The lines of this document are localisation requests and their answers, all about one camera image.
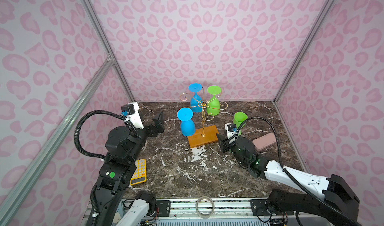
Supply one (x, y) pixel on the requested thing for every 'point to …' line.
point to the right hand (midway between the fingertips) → (220, 132)
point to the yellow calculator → (140, 175)
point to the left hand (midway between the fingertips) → (152, 109)
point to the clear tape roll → (203, 215)
